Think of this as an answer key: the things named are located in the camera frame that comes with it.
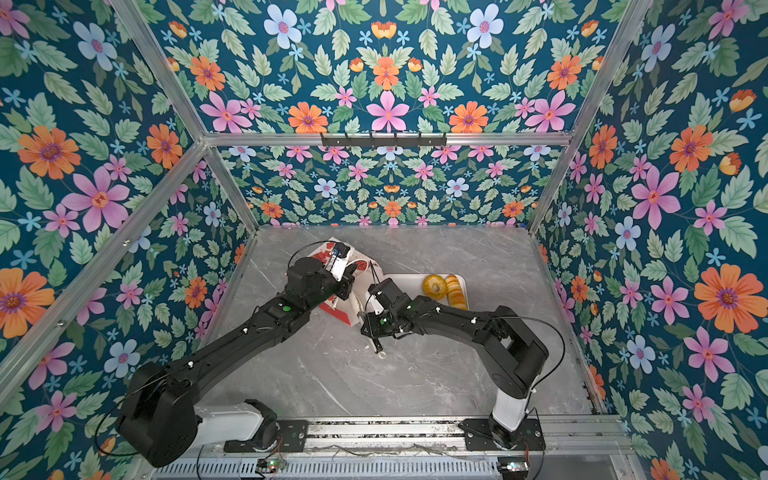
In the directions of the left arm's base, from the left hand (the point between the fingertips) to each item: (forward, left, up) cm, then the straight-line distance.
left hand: (357, 258), depth 78 cm
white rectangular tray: (+5, -34, -24) cm, 42 cm away
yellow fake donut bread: (+5, -23, -24) cm, 33 cm away
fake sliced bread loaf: (+1, -30, -23) cm, 38 cm away
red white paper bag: (-5, +5, -19) cm, 20 cm away
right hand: (-12, 0, -18) cm, 21 cm away
